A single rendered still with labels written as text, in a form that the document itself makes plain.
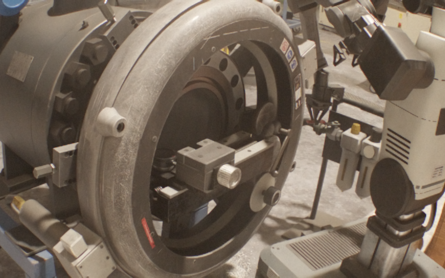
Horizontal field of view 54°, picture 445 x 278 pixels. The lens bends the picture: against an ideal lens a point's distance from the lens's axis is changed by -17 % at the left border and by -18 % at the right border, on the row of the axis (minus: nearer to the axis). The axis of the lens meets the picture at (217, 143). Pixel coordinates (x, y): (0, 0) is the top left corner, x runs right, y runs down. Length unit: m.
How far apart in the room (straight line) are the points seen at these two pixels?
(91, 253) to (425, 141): 0.78
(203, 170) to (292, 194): 1.40
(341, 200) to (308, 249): 0.94
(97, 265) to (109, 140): 0.27
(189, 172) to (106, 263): 0.27
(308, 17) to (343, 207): 1.09
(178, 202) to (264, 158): 0.32
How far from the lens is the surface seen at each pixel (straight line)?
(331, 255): 1.50
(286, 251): 1.49
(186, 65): 0.98
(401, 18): 7.04
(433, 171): 1.23
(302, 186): 2.48
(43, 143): 1.29
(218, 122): 1.37
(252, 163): 1.25
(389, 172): 1.23
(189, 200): 1.10
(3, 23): 1.57
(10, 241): 1.47
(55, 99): 1.25
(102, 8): 0.97
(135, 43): 0.97
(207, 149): 1.06
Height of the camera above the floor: 1.07
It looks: 22 degrees down
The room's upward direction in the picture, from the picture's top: 6 degrees clockwise
